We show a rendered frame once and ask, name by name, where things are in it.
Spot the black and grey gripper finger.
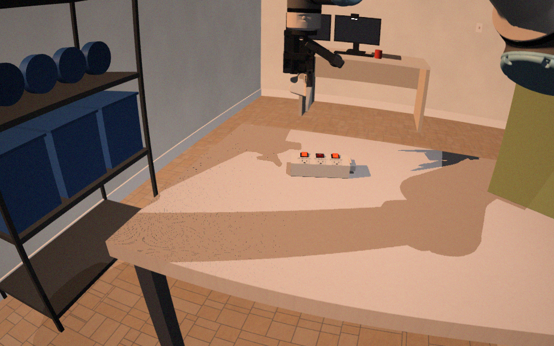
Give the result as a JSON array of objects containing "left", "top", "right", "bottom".
[
  {"left": 289, "top": 60, "right": 313, "bottom": 112},
  {"left": 290, "top": 73, "right": 301, "bottom": 83}
]

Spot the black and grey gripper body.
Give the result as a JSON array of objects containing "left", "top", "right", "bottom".
[{"left": 283, "top": 29, "right": 317, "bottom": 74}]

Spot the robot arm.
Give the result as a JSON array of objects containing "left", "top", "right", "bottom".
[{"left": 287, "top": 0, "right": 554, "bottom": 96}]

